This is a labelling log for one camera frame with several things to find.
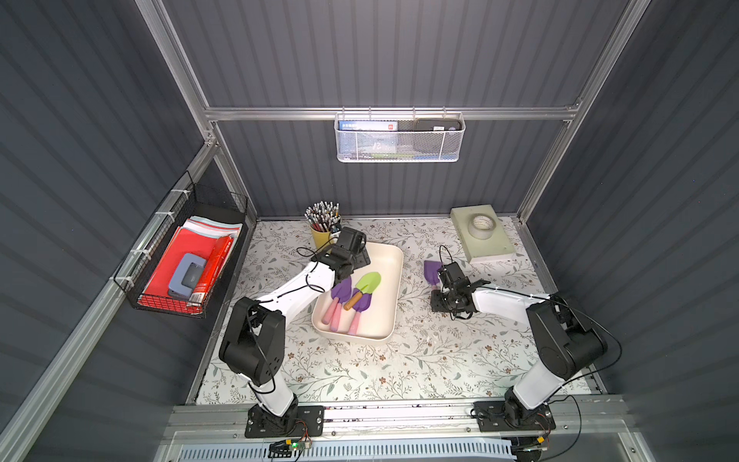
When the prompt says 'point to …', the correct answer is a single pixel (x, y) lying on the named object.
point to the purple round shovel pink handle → (362, 304)
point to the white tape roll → (481, 226)
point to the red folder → (184, 242)
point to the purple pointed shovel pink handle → (340, 293)
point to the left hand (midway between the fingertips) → (358, 256)
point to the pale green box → (497, 245)
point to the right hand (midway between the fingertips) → (436, 303)
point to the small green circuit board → (284, 449)
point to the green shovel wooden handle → (369, 283)
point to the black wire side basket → (192, 206)
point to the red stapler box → (213, 267)
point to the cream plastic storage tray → (379, 320)
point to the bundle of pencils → (324, 217)
